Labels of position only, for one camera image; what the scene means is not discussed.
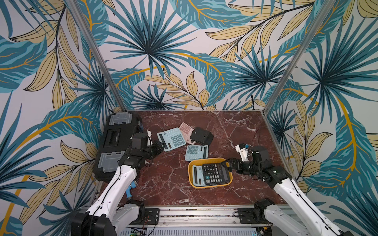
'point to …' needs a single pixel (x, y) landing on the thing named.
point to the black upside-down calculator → (203, 136)
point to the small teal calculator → (172, 138)
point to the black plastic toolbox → (116, 140)
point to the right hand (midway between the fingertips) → (227, 164)
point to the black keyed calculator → (215, 173)
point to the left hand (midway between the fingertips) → (166, 146)
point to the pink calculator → (187, 131)
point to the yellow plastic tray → (205, 161)
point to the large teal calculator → (198, 178)
